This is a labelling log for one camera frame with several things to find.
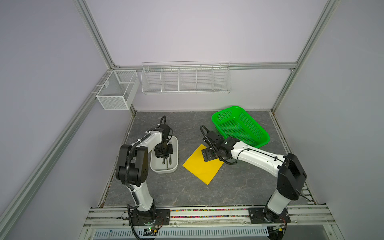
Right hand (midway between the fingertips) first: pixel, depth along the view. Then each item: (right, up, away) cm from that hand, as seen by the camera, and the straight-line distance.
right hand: (210, 154), depth 85 cm
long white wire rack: (-4, +49, +13) cm, 51 cm away
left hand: (-26, -3, +7) cm, 27 cm away
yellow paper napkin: (-3, -11, +4) cm, 12 cm away
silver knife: (-27, -7, +6) cm, 28 cm away
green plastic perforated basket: (+20, +19, +27) cm, 39 cm away
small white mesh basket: (-60, +39, +13) cm, 73 cm away
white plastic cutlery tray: (-26, -8, +7) cm, 28 cm away
